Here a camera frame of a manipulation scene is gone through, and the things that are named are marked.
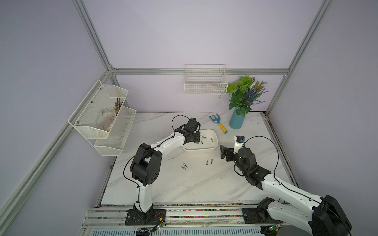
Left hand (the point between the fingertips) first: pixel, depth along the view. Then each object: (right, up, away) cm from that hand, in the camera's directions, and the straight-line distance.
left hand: (195, 137), depth 95 cm
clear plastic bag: (-49, +12, -17) cm, 53 cm away
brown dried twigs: (-44, +19, -14) cm, 50 cm away
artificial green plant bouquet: (+30, +27, -7) cm, 41 cm away
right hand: (+19, -5, -11) cm, 23 cm away
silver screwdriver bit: (+6, -1, +10) cm, 12 cm away
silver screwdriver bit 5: (+11, -16, -1) cm, 19 cm away
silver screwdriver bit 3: (+12, -3, +9) cm, 16 cm away
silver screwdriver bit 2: (+5, -4, +8) cm, 10 cm away
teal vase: (+31, +11, +13) cm, 35 cm away
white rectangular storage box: (+10, -4, +9) cm, 14 cm away
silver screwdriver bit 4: (-7, -19, -4) cm, 21 cm away
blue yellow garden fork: (+18, +13, +21) cm, 31 cm away
